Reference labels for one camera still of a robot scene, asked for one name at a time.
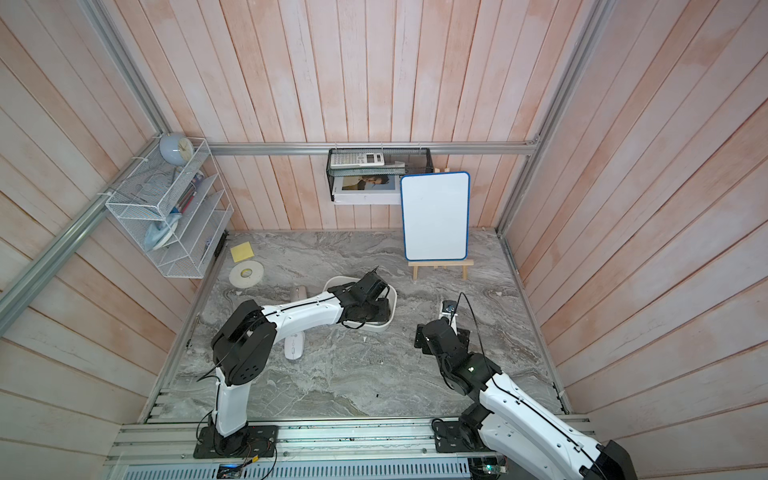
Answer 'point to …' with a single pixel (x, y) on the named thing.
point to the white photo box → (366, 189)
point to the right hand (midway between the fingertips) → (434, 325)
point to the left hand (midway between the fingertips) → (384, 316)
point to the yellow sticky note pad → (242, 251)
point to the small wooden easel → (464, 264)
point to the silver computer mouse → (298, 293)
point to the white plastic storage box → (389, 294)
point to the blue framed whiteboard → (435, 215)
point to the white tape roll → (246, 274)
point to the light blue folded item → (157, 228)
